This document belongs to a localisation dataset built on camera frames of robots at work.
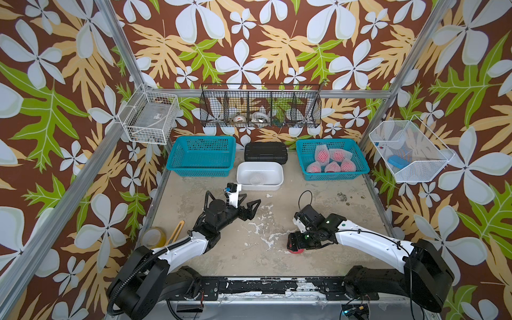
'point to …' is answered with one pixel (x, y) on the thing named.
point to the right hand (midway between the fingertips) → (292, 245)
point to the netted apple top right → (339, 154)
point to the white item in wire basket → (260, 116)
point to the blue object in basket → (397, 161)
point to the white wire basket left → (150, 115)
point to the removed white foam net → (256, 179)
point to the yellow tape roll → (154, 237)
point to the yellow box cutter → (175, 234)
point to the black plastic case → (266, 152)
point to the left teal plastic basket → (202, 156)
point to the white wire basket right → (410, 152)
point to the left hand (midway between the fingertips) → (254, 196)
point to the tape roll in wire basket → (239, 118)
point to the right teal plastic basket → (306, 148)
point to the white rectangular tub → (272, 173)
